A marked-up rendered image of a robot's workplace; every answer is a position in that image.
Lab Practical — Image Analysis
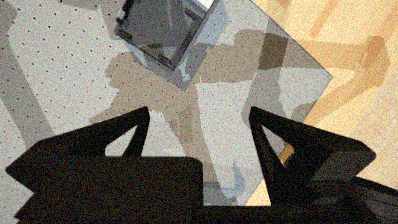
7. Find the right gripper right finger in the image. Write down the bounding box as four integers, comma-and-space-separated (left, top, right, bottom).
249, 106, 377, 205

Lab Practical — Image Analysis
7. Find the white cassette dock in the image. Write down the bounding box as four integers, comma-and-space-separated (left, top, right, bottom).
113, 0, 214, 71

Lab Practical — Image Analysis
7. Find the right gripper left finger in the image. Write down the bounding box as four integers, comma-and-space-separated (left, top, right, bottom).
23, 106, 150, 156

